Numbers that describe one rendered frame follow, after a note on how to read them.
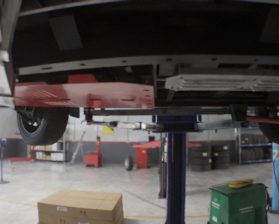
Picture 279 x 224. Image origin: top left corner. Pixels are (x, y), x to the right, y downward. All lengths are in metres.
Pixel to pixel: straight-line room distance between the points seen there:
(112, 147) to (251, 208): 8.70
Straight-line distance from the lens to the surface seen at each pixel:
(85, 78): 0.89
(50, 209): 2.94
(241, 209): 2.46
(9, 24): 0.25
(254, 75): 0.86
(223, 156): 8.64
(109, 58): 0.67
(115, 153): 10.39
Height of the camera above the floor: 1.37
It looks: 8 degrees up
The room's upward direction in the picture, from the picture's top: straight up
